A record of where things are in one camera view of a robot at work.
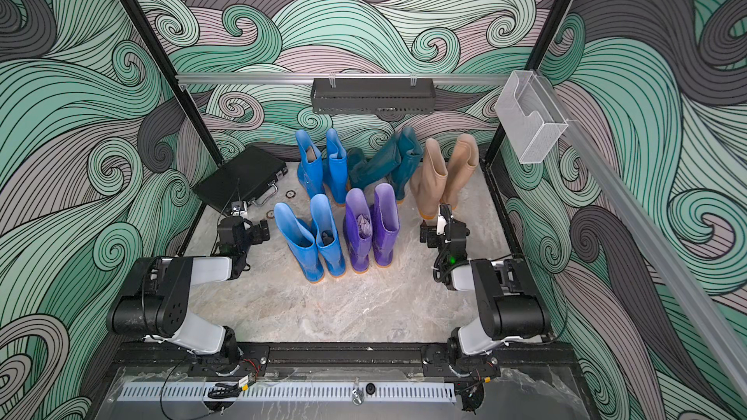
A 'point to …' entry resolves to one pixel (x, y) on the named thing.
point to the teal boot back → (364, 172)
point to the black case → (248, 179)
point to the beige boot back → (428, 180)
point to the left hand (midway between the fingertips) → (248, 219)
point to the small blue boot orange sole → (310, 167)
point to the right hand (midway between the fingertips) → (437, 220)
